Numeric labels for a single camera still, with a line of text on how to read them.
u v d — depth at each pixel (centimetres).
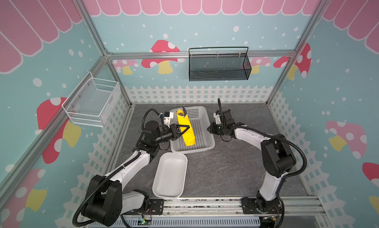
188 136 74
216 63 97
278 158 49
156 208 74
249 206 74
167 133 69
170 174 85
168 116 73
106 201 41
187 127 75
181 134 72
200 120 109
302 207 76
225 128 73
